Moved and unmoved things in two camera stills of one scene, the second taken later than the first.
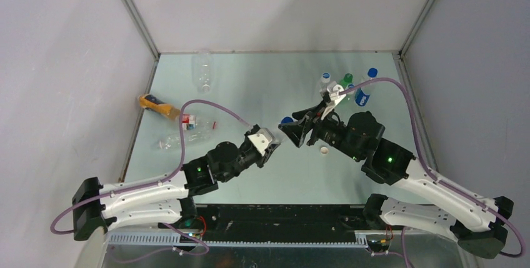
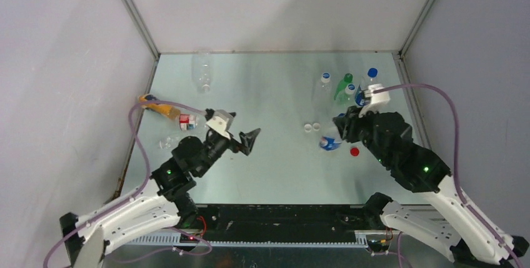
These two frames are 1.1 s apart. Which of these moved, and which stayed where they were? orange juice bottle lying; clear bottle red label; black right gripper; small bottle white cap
Moved: black right gripper
Stayed: small bottle white cap; clear bottle red label; orange juice bottle lying
